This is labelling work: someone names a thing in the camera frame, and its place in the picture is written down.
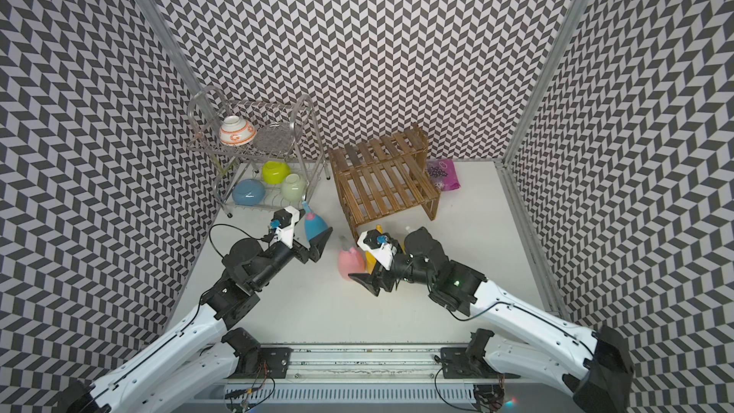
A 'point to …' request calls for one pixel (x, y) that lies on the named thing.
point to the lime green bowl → (274, 172)
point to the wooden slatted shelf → (382, 175)
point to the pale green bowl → (294, 187)
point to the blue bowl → (248, 192)
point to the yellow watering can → (371, 260)
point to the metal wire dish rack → (263, 155)
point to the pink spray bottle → (351, 260)
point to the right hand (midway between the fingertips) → (362, 261)
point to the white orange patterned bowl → (236, 132)
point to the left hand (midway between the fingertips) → (316, 222)
